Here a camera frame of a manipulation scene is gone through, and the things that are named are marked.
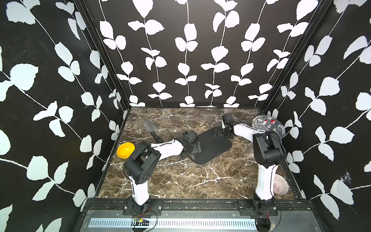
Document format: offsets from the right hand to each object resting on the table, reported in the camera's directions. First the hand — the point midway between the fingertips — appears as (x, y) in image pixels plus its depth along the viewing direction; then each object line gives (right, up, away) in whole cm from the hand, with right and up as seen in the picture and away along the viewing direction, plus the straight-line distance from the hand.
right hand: (220, 133), depth 103 cm
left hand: (-18, -8, -10) cm, 22 cm away
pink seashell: (+29, -28, -23) cm, 47 cm away
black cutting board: (-7, -8, -5) cm, 12 cm away
